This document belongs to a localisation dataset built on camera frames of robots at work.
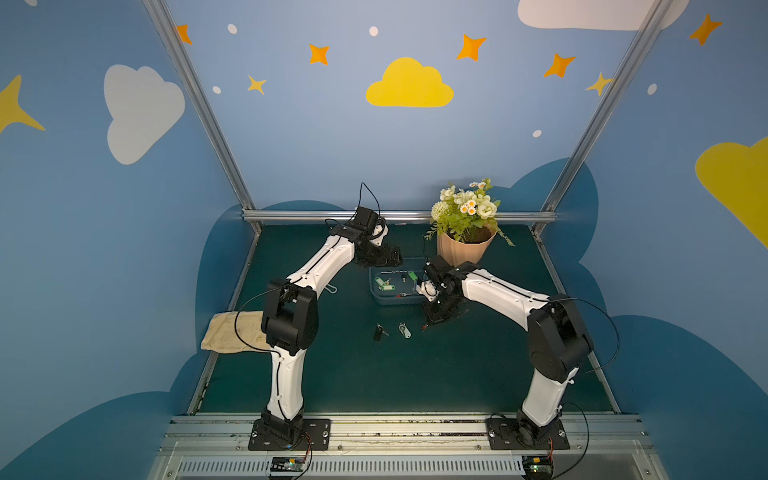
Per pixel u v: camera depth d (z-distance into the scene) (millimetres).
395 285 1046
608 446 732
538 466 731
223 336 908
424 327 909
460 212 800
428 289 814
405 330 931
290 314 539
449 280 675
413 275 1064
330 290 1017
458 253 981
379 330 931
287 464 718
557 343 486
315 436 751
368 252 803
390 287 1044
